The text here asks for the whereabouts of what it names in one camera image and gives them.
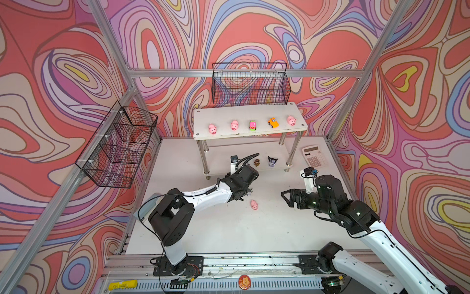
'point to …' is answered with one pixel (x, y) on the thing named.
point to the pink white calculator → (315, 156)
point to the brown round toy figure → (256, 163)
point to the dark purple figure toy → (272, 161)
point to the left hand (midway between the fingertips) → (241, 174)
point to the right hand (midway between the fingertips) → (291, 199)
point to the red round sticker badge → (244, 282)
